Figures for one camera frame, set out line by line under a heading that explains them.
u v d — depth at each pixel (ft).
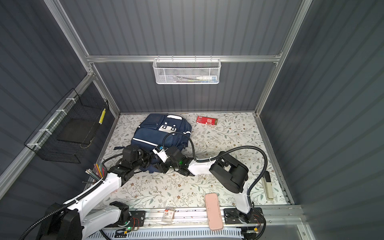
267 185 2.59
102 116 2.73
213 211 2.43
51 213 1.29
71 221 1.29
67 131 2.32
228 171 1.69
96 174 2.52
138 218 2.39
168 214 2.38
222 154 1.72
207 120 3.78
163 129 3.15
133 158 2.17
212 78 2.94
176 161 2.28
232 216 2.39
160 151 2.47
